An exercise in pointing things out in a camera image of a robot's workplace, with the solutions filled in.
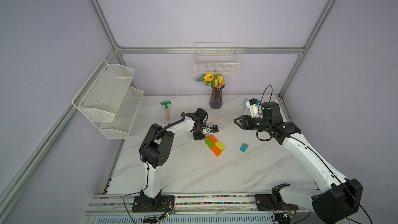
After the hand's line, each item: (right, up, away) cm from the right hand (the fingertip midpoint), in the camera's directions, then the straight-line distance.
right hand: (238, 123), depth 78 cm
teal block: (+7, -16, +15) cm, 23 cm away
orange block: (-12, -11, +17) cm, 24 cm away
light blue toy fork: (+2, +7, -7) cm, 10 cm away
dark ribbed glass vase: (-9, +15, +30) cm, 34 cm away
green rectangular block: (-14, -14, +16) cm, 25 cm away
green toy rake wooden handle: (-44, +5, +31) cm, 54 cm away
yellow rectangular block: (-8, -15, +13) cm, 22 cm away
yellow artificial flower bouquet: (-10, +24, +17) cm, 31 cm away
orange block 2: (-10, -17, +12) cm, 24 cm away
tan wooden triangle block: (-16, -9, +18) cm, 25 cm away
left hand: (-20, -9, +19) cm, 29 cm away
